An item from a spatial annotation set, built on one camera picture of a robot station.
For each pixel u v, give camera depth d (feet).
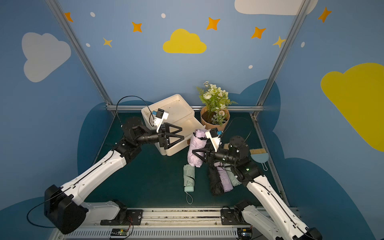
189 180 2.76
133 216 2.46
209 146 2.02
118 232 2.35
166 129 2.04
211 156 1.86
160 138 1.88
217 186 2.57
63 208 1.24
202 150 1.98
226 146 1.92
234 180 2.73
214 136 1.89
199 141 1.99
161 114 1.88
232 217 2.45
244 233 2.40
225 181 2.74
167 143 1.85
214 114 3.20
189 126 3.03
